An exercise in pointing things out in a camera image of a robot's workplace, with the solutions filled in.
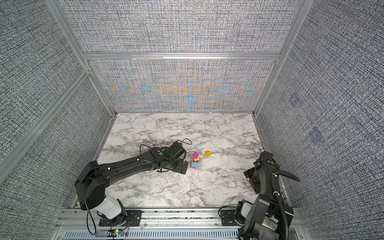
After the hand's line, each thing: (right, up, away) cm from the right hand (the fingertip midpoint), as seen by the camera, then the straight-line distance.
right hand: (252, 180), depth 82 cm
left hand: (-39, +7, 0) cm, 40 cm away
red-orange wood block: (-33, +5, +7) cm, 34 cm away
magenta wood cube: (-31, +13, +5) cm, 34 cm away
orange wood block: (-33, +10, +5) cm, 35 cm away
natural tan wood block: (-30, +4, +8) cm, 31 cm away
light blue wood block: (-31, +7, +7) cm, 32 cm away
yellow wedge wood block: (-23, +13, +14) cm, 30 cm away
